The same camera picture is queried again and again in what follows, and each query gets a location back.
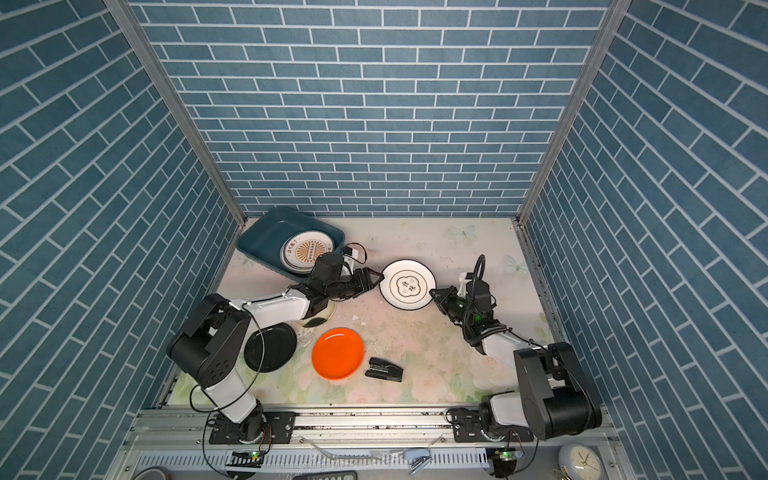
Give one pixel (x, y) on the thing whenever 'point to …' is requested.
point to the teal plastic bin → (262, 237)
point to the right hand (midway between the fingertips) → (427, 288)
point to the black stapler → (380, 368)
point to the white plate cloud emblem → (406, 284)
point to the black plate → (280, 343)
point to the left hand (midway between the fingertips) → (381, 280)
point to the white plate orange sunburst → (301, 251)
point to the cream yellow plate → (325, 314)
